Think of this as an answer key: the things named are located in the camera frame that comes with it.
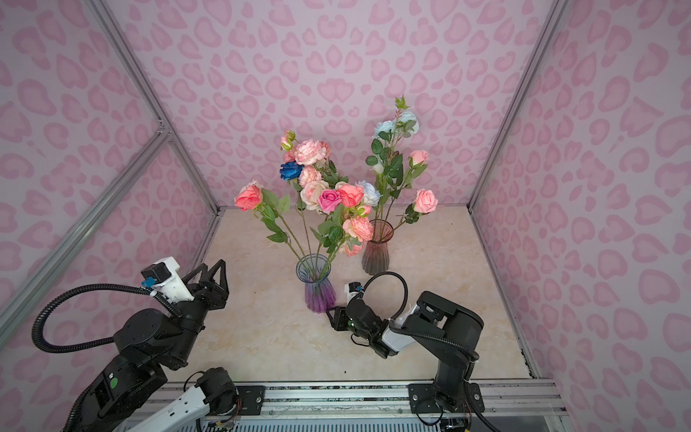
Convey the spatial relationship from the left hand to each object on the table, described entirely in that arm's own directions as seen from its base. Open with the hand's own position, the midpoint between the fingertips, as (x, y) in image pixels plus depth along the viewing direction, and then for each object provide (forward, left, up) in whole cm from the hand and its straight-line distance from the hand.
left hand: (217, 264), depth 59 cm
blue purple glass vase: (+8, -18, -16) cm, 26 cm away
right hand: (+4, -22, -35) cm, 42 cm away
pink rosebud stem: (+17, -44, -2) cm, 47 cm away
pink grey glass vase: (+26, -38, -35) cm, 58 cm away
